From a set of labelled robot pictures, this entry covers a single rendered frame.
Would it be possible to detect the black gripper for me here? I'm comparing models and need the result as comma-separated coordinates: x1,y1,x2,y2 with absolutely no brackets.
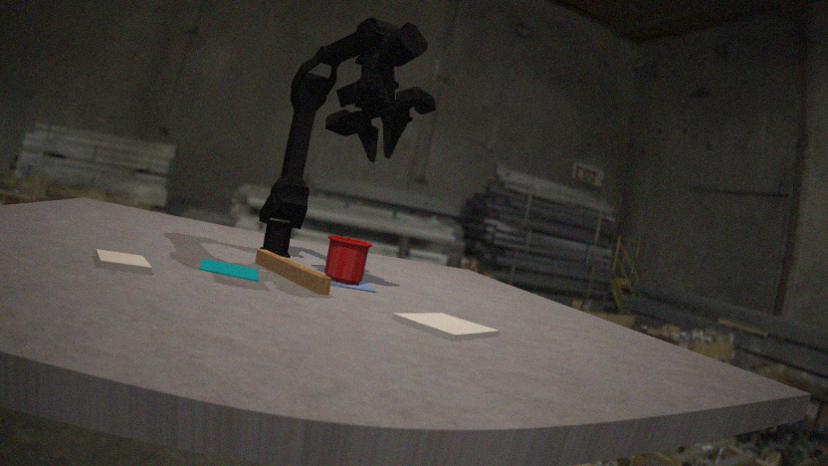
325,70,436,162

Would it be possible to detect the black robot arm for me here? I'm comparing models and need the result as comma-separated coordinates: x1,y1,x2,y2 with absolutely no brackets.
259,17,428,258

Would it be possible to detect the red cup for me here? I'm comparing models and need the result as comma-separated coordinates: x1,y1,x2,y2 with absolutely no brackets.
325,235,372,285

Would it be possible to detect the tan wooden bar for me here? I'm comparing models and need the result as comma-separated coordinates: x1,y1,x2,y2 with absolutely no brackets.
256,249,331,295

